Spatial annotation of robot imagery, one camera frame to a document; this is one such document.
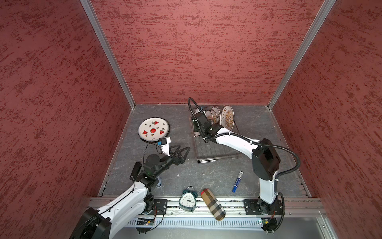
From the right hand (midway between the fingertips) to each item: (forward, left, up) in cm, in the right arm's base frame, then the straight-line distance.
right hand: (199, 123), depth 90 cm
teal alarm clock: (-40, +8, -11) cm, 42 cm away
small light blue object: (-31, +23, -14) cm, 41 cm away
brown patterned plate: (+9, -20, -5) cm, 23 cm away
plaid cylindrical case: (-44, -6, -12) cm, 46 cm away
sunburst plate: (+3, -10, +2) cm, 11 cm away
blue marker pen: (-31, -20, -15) cm, 40 cm away
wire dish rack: (-13, -5, -14) cm, 20 cm away
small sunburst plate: (+7, -7, -1) cm, 10 cm away
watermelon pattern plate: (+6, +32, -13) cm, 35 cm away
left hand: (-18, +8, +1) cm, 20 cm away
